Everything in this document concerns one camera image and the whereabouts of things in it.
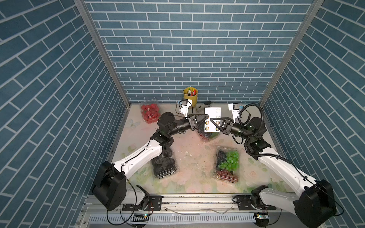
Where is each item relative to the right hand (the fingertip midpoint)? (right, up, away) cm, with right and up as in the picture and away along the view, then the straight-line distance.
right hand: (213, 122), depth 65 cm
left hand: (-1, +1, -2) cm, 2 cm away
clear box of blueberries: (0, -11, +30) cm, 32 cm away
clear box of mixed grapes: (+11, -25, +16) cm, 32 cm away
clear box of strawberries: (-41, +7, +41) cm, 58 cm away
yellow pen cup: (-10, +21, +46) cm, 52 cm away
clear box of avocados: (-26, -27, +17) cm, 41 cm away
